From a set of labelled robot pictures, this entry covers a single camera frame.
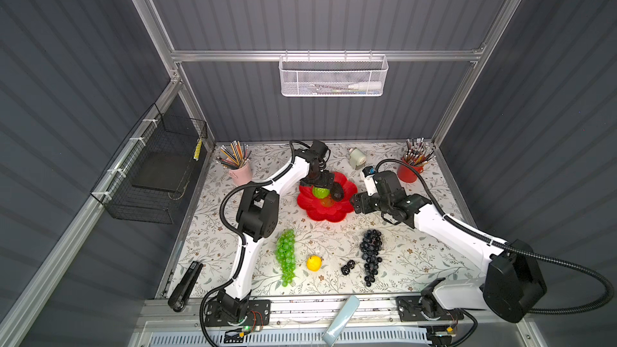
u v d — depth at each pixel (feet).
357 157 3.51
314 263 2.63
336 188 3.21
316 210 3.17
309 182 2.83
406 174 3.38
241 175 3.27
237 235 1.86
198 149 2.75
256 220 1.90
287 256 2.65
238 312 2.11
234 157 3.34
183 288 2.53
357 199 2.48
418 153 3.06
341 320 2.28
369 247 2.72
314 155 2.48
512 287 1.36
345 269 2.64
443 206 3.21
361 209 2.46
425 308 2.18
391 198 2.07
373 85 2.87
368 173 2.47
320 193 3.16
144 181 2.35
